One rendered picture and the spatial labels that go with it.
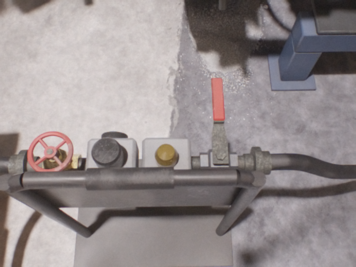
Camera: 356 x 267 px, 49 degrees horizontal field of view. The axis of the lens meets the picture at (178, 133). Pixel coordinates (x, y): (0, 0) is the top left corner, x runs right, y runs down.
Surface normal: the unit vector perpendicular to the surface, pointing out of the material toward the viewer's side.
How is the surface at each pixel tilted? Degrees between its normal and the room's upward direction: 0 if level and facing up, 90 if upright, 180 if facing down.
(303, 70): 90
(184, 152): 0
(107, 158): 0
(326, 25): 0
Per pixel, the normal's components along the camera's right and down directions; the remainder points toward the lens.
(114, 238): 0.00, -0.37
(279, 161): -0.13, -0.11
